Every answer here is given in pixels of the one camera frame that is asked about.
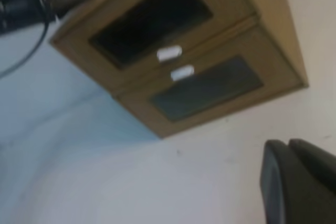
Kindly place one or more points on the brown cardboard drawer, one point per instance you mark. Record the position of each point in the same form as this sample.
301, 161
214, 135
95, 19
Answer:
116, 42
220, 77

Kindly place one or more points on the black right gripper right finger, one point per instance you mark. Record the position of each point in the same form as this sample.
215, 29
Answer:
319, 163

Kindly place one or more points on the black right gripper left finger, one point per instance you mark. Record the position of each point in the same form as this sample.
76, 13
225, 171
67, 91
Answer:
289, 192

